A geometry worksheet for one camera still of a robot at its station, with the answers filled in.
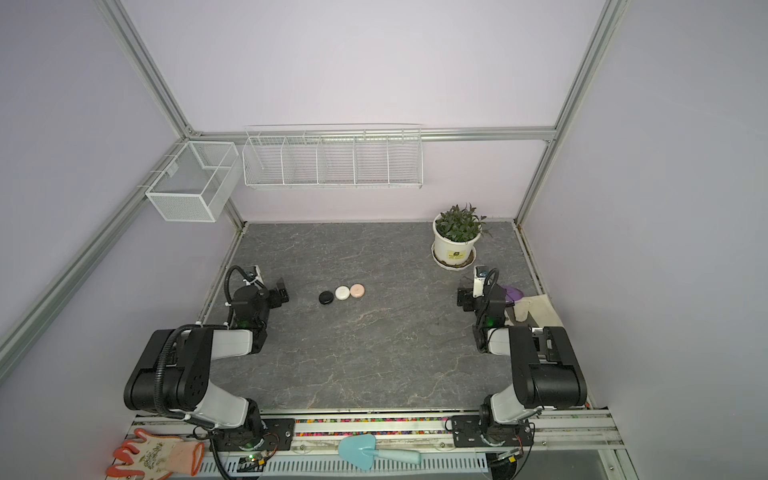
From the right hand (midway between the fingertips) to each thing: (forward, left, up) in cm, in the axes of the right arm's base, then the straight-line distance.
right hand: (475, 280), depth 94 cm
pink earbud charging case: (0, +38, -6) cm, 39 cm away
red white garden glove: (-46, +83, -5) cm, 95 cm away
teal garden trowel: (-44, +35, -6) cm, 56 cm away
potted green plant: (+12, +6, +10) cm, 17 cm away
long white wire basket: (+41, +47, +19) cm, 65 cm away
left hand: (-1, +66, +1) cm, 66 cm away
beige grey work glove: (-6, -22, -8) cm, 24 cm away
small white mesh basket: (+27, +91, +17) cm, 96 cm away
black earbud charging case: (-1, +49, -8) cm, 50 cm away
